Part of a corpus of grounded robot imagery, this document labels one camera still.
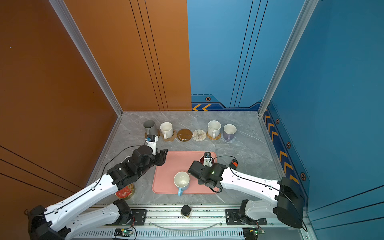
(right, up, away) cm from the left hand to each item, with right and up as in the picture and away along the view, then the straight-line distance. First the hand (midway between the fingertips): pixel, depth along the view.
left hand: (163, 148), depth 76 cm
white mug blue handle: (+8, -19, +8) cm, 23 cm away
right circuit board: (+43, -39, -6) cm, 59 cm away
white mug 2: (+29, +10, +26) cm, 40 cm away
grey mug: (-15, +12, +26) cm, 33 cm away
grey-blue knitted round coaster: (+35, +4, +29) cm, 45 cm away
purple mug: (+40, +8, +27) cm, 49 cm away
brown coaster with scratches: (+8, +5, +30) cm, 31 cm away
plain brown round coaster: (-10, +6, +29) cm, 31 cm away
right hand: (+20, -16, +2) cm, 26 cm away
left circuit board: (-18, -39, -6) cm, 43 cm away
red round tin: (-20, -23, 0) cm, 30 cm away
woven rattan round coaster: (+30, +3, +25) cm, 39 cm away
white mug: (-4, +9, +25) cm, 27 cm away
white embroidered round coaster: (+19, +5, +29) cm, 35 cm away
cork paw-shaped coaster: (-1, +2, +26) cm, 27 cm away
